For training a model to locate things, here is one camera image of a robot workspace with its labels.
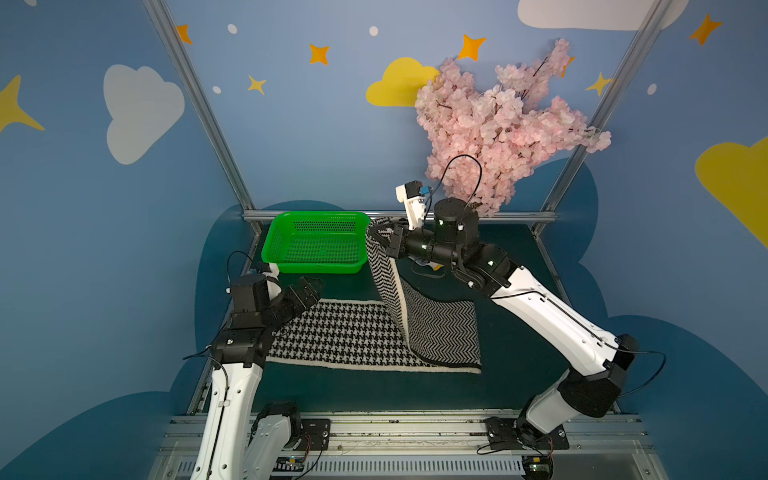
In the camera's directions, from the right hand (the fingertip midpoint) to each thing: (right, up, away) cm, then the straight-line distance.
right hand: (374, 228), depth 61 cm
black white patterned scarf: (+7, -26, +16) cm, 31 cm away
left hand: (-16, -13, +12) cm, 24 cm away
